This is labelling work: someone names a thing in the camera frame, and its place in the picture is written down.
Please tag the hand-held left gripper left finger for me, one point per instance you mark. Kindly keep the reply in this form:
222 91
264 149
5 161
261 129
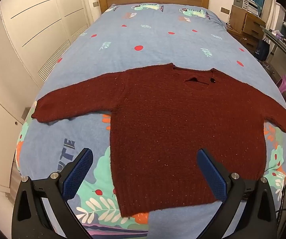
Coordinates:
79 171

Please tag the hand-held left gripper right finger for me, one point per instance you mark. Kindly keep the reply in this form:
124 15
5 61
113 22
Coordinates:
212 176

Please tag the dark red knit sweater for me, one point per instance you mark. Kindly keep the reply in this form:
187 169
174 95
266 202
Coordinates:
170 129

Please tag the white vent grille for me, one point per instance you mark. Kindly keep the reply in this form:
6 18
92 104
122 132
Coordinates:
58 54

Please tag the dark blue tote bag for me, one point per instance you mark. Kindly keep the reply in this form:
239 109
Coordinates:
262 49

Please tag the printed blue bedsheet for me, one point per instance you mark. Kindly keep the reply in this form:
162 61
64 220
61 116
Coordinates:
157 44

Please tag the glass-top desk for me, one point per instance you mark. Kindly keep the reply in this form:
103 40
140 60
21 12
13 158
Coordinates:
282 46

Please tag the wooden drawer cabinet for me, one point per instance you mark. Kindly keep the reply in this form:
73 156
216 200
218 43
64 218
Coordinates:
247 25

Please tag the purple tissue box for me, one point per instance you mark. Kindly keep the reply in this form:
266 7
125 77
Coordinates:
278 34

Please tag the white wardrobe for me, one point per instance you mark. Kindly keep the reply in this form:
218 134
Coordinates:
33 17

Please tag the grey printer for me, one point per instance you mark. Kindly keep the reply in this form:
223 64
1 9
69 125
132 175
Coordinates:
242 3

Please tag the grey wall switch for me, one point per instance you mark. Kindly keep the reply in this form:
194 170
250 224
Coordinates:
224 10
96 4

